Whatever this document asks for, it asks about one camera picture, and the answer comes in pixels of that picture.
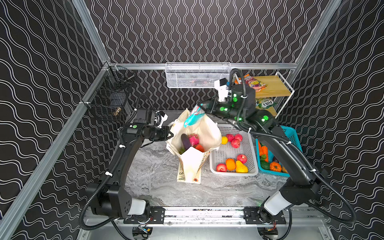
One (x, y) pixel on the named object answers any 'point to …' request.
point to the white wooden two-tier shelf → (272, 92)
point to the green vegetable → (265, 165)
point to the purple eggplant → (186, 141)
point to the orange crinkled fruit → (230, 164)
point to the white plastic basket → (221, 154)
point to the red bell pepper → (199, 147)
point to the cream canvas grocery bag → (192, 161)
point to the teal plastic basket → (291, 135)
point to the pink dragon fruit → (194, 139)
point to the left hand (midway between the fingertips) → (176, 134)
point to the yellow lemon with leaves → (224, 140)
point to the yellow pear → (240, 167)
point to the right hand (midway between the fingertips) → (195, 103)
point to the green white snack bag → (264, 102)
